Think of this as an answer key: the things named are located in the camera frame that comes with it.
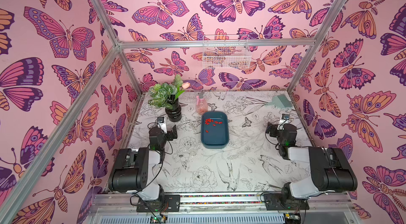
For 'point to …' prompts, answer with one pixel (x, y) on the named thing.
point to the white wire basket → (226, 52)
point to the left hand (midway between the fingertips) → (169, 124)
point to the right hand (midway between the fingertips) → (274, 122)
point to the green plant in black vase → (165, 94)
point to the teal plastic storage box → (214, 130)
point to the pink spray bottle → (201, 105)
